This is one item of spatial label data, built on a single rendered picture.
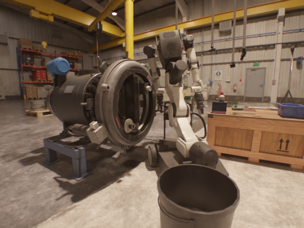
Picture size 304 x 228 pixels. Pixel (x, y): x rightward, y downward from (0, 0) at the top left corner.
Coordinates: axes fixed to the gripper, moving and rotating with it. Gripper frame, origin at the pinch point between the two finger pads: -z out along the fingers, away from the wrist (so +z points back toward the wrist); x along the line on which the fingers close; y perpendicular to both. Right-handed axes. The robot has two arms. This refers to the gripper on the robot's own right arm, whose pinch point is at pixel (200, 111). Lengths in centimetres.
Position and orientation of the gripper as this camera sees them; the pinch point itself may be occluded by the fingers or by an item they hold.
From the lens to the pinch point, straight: 156.8
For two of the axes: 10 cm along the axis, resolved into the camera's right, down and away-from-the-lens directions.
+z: -1.1, -9.9, 0.9
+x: 0.8, 0.8, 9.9
